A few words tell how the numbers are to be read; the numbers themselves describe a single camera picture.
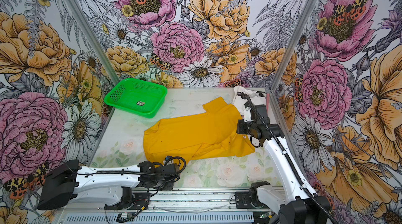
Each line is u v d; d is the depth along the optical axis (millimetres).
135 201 732
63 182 465
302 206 387
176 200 761
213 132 1009
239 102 1090
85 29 876
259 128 538
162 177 605
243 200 739
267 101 1159
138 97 1154
